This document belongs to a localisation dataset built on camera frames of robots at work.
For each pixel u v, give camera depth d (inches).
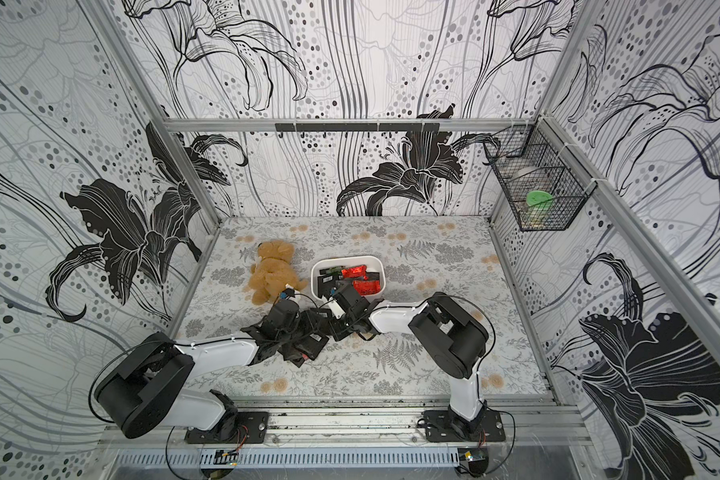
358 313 28.1
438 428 27.5
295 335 29.5
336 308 32.2
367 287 37.4
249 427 28.8
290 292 33.0
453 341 19.0
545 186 31.5
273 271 36.4
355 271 38.7
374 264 39.1
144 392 16.9
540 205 27.8
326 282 38.8
